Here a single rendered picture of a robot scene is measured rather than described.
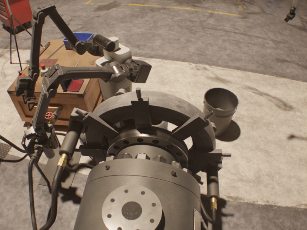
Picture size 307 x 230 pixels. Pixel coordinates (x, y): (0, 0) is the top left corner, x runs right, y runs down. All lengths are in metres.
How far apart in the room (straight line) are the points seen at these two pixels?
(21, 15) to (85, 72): 3.77
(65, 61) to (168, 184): 1.87
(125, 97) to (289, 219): 1.58
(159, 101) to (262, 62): 2.66
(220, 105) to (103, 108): 1.42
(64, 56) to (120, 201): 2.00
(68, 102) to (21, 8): 3.03
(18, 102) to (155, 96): 1.65
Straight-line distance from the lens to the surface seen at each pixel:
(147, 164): 0.99
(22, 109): 2.54
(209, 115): 1.12
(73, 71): 1.18
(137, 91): 1.03
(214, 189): 1.44
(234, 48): 3.79
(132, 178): 0.96
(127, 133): 1.21
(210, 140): 1.29
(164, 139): 1.17
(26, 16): 4.93
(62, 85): 2.08
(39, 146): 1.75
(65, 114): 2.33
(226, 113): 2.06
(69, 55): 2.63
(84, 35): 2.78
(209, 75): 3.03
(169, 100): 1.12
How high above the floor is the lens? 1.72
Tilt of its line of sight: 45 degrees down
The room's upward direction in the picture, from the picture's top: straight up
